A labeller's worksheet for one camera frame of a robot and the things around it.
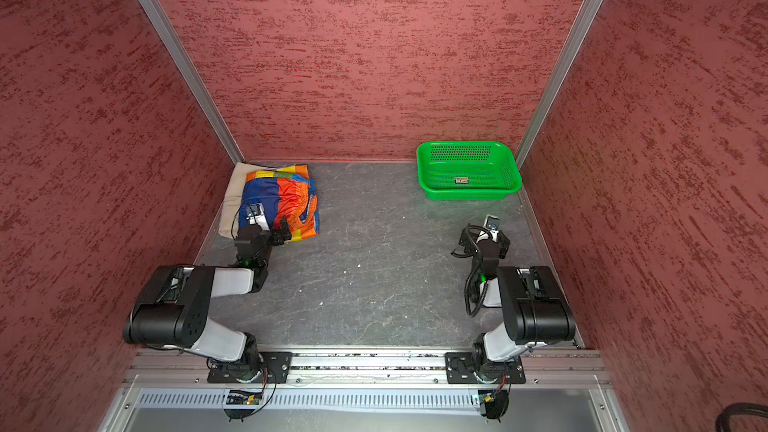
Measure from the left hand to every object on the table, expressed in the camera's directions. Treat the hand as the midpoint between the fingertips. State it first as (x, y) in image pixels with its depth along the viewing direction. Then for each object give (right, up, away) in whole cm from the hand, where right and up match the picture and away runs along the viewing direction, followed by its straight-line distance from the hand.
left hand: (272, 223), depth 94 cm
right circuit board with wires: (+64, -42, -23) cm, 80 cm away
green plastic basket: (+69, +19, +24) cm, 76 cm away
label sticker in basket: (+66, +15, +21) cm, 71 cm away
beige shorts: (-18, +2, +8) cm, 19 cm away
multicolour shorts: (+2, +10, +8) cm, 13 cm away
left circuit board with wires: (+1, -41, -21) cm, 46 cm away
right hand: (+67, -2, -1) cm, 67 cm away
